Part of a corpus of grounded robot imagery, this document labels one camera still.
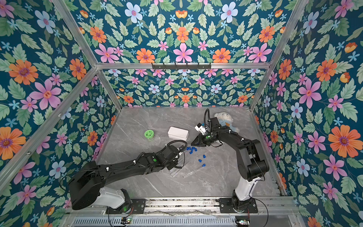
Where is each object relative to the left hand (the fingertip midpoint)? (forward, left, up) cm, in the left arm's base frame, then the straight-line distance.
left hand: (176, 156), depth 85 cm
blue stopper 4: (+2, -18, -7) cm, 19 cm away
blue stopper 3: (+7, -10, -6) cm, 14 cm away
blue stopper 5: (-1, -15, -7) cm, 16 cm away
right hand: (+7, -13, +4) cm, 15 cm away
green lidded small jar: (+19, +19, -3) cm, 27 cm away
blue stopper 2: (+5, -9, -6) cm, 12 cm away
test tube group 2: (-7, 0, -7) cm, 9 cm away
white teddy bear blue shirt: (+24, -36, +2) cm, 43 cm away
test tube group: (-5, -16, -7) cm, 18 cm away
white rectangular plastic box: (+19, -1, -3) cm, 19 cm away
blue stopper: (+7, -12, -6) cm, 15 cm away
